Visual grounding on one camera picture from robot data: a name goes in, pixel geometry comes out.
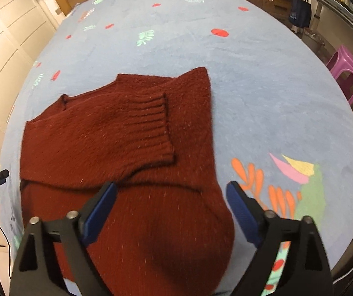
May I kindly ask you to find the purple plastic stool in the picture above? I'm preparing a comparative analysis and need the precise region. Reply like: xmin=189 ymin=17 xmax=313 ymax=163
xmin=326 ymin=45 xmax=353 ymax=105

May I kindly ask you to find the dark red knit sweater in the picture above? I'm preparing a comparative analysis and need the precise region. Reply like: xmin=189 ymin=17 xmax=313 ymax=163
xmin=19 ymin=66 xmax=235 ymax=296

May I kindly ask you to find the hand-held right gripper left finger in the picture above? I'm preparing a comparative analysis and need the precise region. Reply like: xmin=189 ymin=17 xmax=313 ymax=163
xmin=10 ymin=181 xmax=118 ymax=296

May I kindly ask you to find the black cable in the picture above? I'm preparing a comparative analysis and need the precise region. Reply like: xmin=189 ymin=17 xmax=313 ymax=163
xmin=0 ymin=219 xmax=11 ymax=255

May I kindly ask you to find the dark blue tote bag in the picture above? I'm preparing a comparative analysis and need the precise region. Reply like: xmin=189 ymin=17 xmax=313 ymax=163
xmin=288 ymin=0 xmax=312 ymax=28

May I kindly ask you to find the glass-top desk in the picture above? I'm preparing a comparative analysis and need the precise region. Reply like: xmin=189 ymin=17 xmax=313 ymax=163
xmin=287 ymin=0 xmax=353 ymax=53

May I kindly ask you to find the white wardrobe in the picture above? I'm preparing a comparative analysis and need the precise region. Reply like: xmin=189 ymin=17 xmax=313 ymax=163
xmin=0 ymin=0 xmax=58 ymax=167

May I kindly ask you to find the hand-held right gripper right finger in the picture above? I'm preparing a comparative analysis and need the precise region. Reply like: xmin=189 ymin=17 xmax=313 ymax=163
xmin=226 ymin=181 xmax=332 ymax=296

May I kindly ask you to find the printed blue bedsheet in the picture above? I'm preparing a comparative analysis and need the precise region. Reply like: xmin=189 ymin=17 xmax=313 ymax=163
xmin=0 ymin=0 xmax=353 ymax=296

